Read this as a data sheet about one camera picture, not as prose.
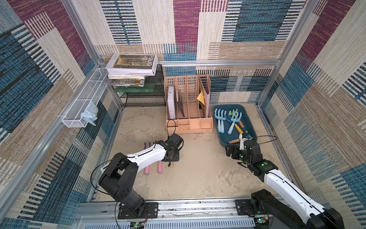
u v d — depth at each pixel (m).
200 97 0.89
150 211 0.73
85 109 0.66
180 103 1.14
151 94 1.17
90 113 0.66
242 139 0.76
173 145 0.70
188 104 1.24
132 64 0.83
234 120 1.08
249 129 0.99
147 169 0.86
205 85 0.91
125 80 0.82
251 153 0.63
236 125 1.05
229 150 0.76
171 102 0.96
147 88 0.97
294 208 0.46
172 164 0.87
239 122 1.07
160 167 0.87
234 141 0.95
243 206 0.74
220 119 1.09
